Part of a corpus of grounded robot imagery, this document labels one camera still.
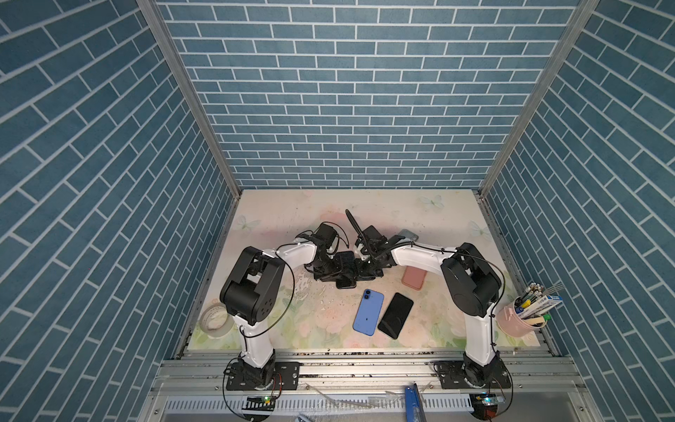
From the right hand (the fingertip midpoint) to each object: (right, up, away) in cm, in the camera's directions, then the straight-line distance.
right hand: (351, 276), depth 92 cm
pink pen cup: (+47, -10, -16) cm, 51 cm away
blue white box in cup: (+52, -3, -20) cm, 56 cm away
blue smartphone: (+6, -11, -5) cm, 13 cm away
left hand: (-3, 0, +1) cm, 3 cm away
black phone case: (-1, +4, -10) cm, 11 cm away
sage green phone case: (+24, +14, +15) cm, 31 cm away
